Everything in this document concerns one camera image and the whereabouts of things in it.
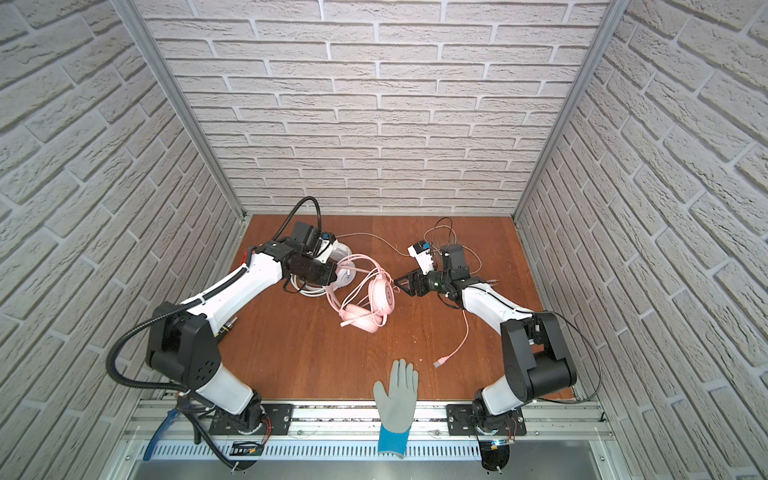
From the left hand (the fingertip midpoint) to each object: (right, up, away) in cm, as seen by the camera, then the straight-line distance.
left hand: (337, 273), depth 86 cm
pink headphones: (+9, -4, -9) cm, 14 cm away
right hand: (+19, -1, +1) cm, 19 cm away
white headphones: (+1, -1, +6) cm, 6 cm away
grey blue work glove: (+17, -35, -10) cm, 40 cm away
